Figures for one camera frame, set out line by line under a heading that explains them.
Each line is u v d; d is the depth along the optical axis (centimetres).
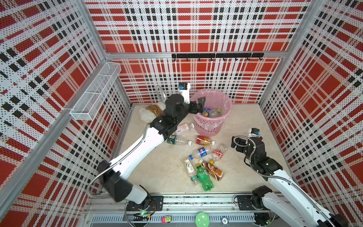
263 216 71
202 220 66
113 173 40
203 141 93
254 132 69
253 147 57
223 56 90
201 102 61
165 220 67
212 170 80
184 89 57
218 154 86
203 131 94
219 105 99
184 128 101
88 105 92
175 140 93
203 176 80
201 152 88
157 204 73
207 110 96
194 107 61
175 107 49
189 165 82
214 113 89
